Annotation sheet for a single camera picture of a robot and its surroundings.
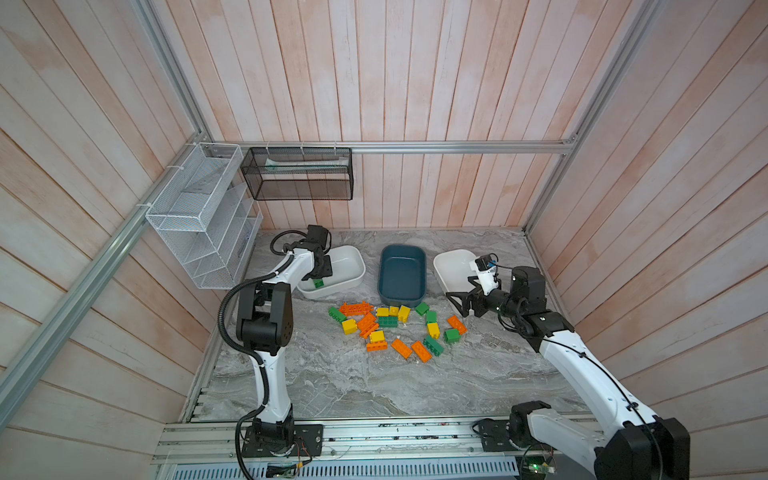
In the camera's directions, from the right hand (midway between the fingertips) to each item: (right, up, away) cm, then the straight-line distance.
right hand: (460, 285), depth 80 cm
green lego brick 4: (-5, -12, +15) cm, 20 cm away
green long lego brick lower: (-6, -19, +8) cm, 21 cm away
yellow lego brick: (-32, -14, +12) cm, 37 cm away
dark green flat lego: (-19, -13, +13) cm, 26 cm away
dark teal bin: (-14, +1, +26) cm, 29 cm away
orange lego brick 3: (-16, -20, +8) cm, 26 cm away
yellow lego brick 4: (-21, -10, +16) cm, 28 cm away
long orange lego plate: (-30, -9, +15) cm, 35 cm away
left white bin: (-34, +4, +28) cm, 44 cm away
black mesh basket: (-51, +38, +24) cm, 68 cm away
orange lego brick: (-26, -14, +13) cm, 32 cm away
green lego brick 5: (-36, -11, +13) cm, 40 cm away
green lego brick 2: (+1, -17, +11) cm, 20 cm away
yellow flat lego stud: (-18, -10, +16) cm, 26 cm away
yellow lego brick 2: (-5, -15, +11) cm, 19 cm away
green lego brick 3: (-8, -9, +17) cm, 21 cm away
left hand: (-43, +2, +20) cm, 47 cm away
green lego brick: (-43, -1, +22) cm, 48 cm away
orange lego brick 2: (-23, -19, +8) cm, 31 cm away
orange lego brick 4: (-10, -21, +8) cm, 24 cm away
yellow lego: (-23, -17, +10) cm, 30 cm away
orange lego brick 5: (+3, -14, +15) cm, 20 cm away
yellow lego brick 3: (-14, -10, +14) cm, 23 cm away
